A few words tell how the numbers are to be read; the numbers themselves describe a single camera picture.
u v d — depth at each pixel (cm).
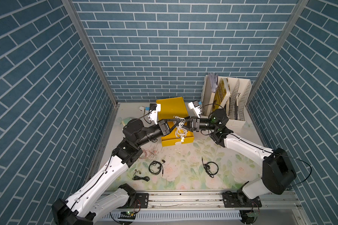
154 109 57
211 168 85
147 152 92
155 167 85
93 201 41
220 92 98
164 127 53
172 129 58
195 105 64
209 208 73
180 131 63
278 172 44
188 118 62
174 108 87
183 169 85
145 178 81
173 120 58
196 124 61
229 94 91
